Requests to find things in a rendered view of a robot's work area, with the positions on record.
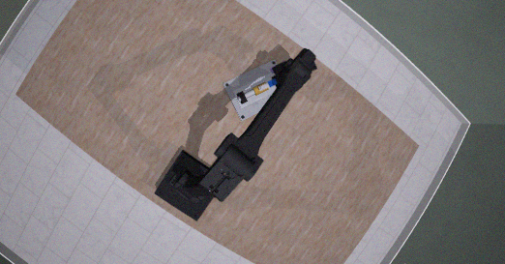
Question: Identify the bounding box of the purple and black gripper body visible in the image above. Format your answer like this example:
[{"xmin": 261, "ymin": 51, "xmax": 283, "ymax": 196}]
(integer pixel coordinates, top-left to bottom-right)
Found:
[{"xmin": 272, "ymin": 61, "xmax": 286, "ymax": 84}]

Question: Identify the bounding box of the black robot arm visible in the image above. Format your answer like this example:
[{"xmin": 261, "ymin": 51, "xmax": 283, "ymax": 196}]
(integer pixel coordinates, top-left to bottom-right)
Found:
[{"xmin": 169, "ymin": 48, "xmax": 317, "ymax": 204}]

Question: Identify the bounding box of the white flat mounting plate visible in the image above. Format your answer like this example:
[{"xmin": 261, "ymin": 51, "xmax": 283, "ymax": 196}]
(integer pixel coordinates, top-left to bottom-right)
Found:
[{"xmin": 223, "ymin": 60, "xmax": 278, "ymax": 121}]

